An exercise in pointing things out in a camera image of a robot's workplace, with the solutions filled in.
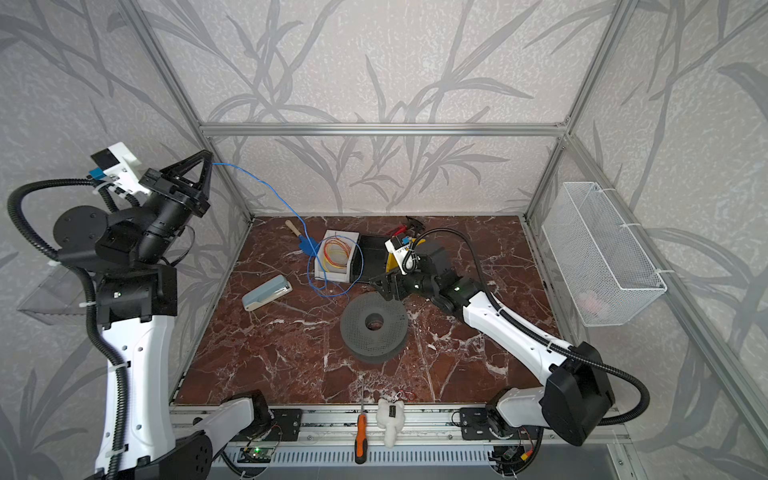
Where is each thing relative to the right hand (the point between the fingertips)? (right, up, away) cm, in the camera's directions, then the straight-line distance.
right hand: (383, 268), depth 76 cm
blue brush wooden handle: (-30, +5, +31) cm, 43 cm away
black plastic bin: (-7, +1, +29) cm, 30 cm away
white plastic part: (+2, -36, -4) cm, 37 cm away
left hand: (-24, +22, -30) cm, 44 cm away
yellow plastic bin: (+1, -1, +24) cm, 24 cm away
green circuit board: (-30, -44, -6) cm, 54 cm away
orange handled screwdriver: (-5, -41, -7) cm, 41 cm away
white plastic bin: (-20, +1, +29) cm, 35 cm away
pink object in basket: (+52, -9, -4) cm, 53 cm away
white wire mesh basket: (+48, 0, -16) cm, 50 cm away
